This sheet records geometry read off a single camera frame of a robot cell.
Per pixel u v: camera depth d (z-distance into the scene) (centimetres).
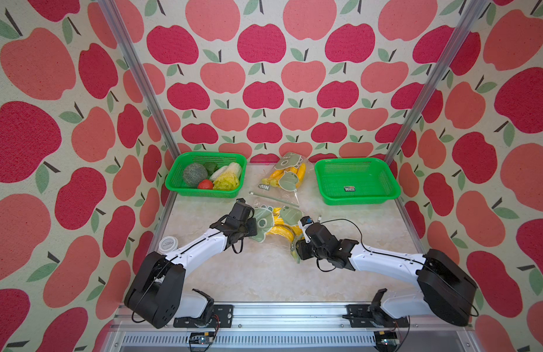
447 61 81
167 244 84
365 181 114
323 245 65
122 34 74
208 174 110
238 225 68
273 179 108
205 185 104
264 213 92
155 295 42
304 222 78
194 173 104
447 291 42
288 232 86
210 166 113
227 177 101
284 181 102
